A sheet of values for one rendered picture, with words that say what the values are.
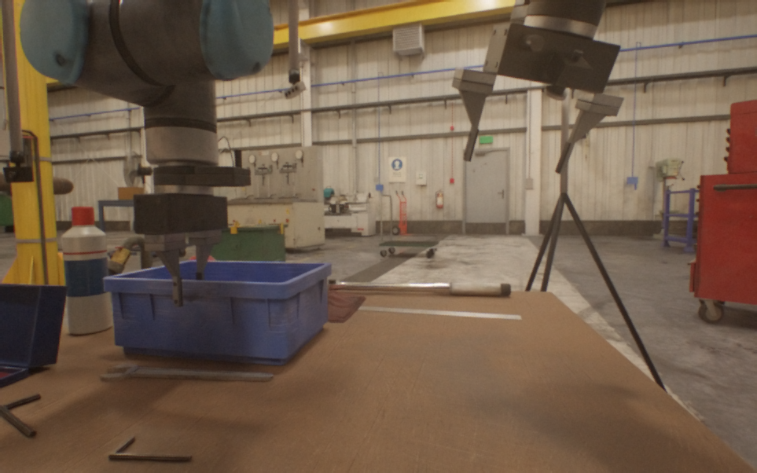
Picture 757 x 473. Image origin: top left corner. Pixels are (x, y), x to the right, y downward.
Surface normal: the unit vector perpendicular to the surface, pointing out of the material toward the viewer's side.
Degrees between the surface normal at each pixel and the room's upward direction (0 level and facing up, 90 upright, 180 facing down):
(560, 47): 114
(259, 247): 90
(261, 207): 90
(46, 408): 0
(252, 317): 90
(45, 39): 90
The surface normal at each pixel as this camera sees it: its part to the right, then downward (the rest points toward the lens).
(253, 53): 0.97, 0.10
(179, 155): 0.32, 0.07
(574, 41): 0.11, 0.46
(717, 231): -0.74, 0.06
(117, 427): -0.01, -1.00
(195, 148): 0.73, 0.04
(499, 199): -0.30, 0.07
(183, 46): -0.18, 0.68
